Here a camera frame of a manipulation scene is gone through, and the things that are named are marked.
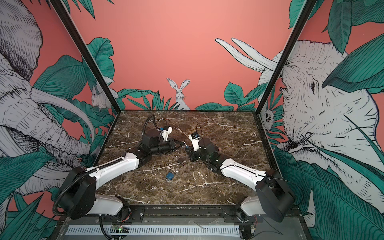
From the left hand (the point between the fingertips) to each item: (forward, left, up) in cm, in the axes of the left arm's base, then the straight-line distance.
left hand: (185, 142), depth 77 cm
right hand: (0, 0, -5) cm, 5 cm away
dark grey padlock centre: (0, +5, -20) cm, 21 cm away
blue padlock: (0, -1, -4) cm, 4 cm away
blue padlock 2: (-10, +10, -20) cm, 25 cm away
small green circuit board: (-35, +32, -20) cm, 52 cm away
